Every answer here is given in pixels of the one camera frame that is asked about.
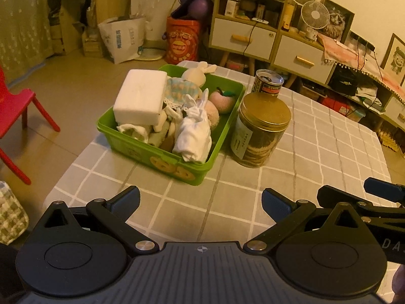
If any purple gloved right hand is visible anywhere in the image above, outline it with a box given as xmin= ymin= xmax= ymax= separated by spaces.
xmin=392 ymin=265 xmax=405 ymax=303

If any metal tin can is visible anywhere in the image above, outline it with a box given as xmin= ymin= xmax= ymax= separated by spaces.
xmin=251 ymin=69 xmax=284 ymax=97

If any low wooden tv bench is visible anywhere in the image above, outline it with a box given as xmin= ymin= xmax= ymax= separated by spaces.
xmin=297 ymin=62 xmax=405 ymax=156

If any checkered grey tablecloth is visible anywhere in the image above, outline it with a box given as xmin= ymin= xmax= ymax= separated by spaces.
xmin=43 ymin=60 xmax=395 ymax=292

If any framed cartoon picture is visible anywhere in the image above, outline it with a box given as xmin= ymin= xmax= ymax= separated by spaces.
xmin=381 ymin=33 xmax=405 ymax=86

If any wooden drawer cabinet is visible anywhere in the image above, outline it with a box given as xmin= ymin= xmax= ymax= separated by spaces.
xmin=209 ymin=0 xmax=334 ymax=85

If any white cloth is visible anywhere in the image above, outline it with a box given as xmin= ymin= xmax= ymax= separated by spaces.
xmin=172 ymin=89 xmax=212 ymax=163

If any pink knitted ball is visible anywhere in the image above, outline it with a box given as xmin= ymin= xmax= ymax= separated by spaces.
xmin=209 ymin=87 xmax=236 ymax=114

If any purple ball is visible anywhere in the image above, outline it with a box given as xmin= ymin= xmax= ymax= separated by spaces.
xmin=188 ymin=0 xmax=211 ymax=20

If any white paper bag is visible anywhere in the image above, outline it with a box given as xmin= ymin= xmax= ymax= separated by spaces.
xmin=97 ymin=17 xmax=146 ymax=65

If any pink table runner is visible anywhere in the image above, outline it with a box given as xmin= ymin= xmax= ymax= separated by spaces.
xmin=318 ymin=34 xmax=404 ymax=104

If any white desk fan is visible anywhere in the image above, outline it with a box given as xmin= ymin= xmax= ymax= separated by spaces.
xmin=300 ymin=1 xmax=330 ymax=41

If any framed cat picture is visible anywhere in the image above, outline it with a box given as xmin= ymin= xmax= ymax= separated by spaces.
xmin=320 ymin=0 xmax=355 ymax=43

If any white foam block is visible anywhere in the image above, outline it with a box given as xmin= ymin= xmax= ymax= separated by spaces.
xmin=113 ymin=69 xmax=168 ymax=126

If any gold lid clear jar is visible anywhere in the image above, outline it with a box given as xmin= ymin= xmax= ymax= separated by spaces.
xmin=230 ymin=93 xmax=291 ymax=168

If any green plastic bin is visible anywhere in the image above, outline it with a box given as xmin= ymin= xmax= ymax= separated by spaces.
xmin=97 ymin=63 xmax=245 ymax=185

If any beige bunny blue dress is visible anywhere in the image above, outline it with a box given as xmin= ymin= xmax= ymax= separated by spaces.
xmin=153 ymin=62 xmax=216 ymax=140

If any orange printed bag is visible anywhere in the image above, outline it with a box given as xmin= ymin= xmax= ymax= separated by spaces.
xmin=162 ymin=16 xmax=200 ymax=65

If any red plastic chair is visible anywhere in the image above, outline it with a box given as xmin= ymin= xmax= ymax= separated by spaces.
xmin=0 ymin=66 xmax=61 ymax=186

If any pink knitted plush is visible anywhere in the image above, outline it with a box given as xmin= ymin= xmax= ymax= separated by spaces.
xmin=205 ymin=100 xmax=220 ymax=130

